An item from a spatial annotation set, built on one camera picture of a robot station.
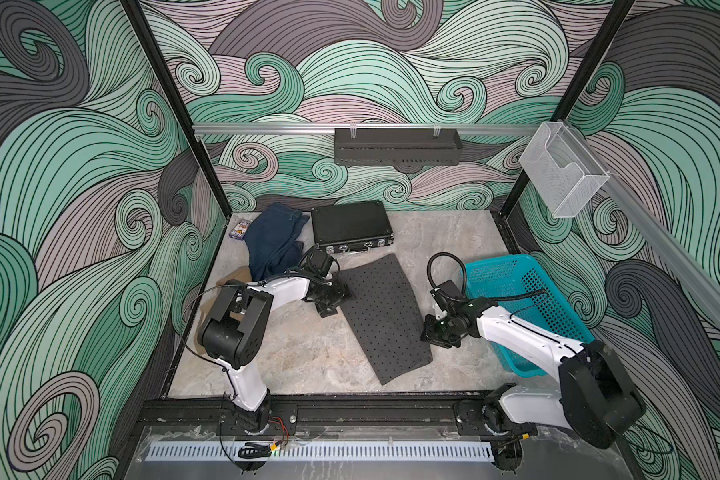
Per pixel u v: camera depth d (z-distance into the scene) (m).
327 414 0.76
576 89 0.84
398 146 0.97
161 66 0.80
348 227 1.16
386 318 0.90
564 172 0.78
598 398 0.41
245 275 0.90
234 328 0.48
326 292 0.80
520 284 0.97
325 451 0.70
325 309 0.86
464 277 0.81
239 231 1.12
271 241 1.08
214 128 0.95
